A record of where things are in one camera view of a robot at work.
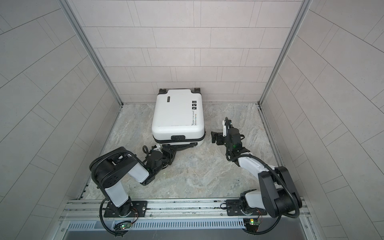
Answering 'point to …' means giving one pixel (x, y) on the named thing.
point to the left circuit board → (122, 225)
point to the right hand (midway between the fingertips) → (217, 131)
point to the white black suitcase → (178, 118)
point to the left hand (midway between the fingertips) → (183, 145)
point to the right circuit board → (252, 224)
